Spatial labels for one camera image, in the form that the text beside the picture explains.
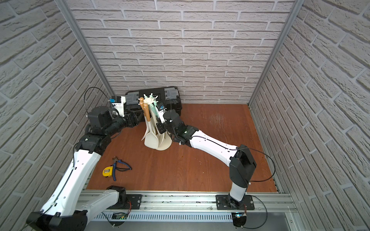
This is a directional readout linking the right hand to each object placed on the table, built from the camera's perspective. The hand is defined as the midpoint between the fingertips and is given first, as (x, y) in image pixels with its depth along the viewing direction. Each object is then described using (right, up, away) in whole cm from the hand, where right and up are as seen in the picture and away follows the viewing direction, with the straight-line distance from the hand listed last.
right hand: (160, 118), depth 77 cm
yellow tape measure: (-31, -31, +5) cm, 44 cm away
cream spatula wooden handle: (-8, -5, +5) cm, 11 cm away
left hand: (-8, +5, -8) cm, 12 cm away
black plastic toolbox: (+2, +14, +23) cm, 27 cm away
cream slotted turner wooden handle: (-7, -14, +8) cm, 18 cm away
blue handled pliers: (-29, -30, +8) cm, 43 cm away
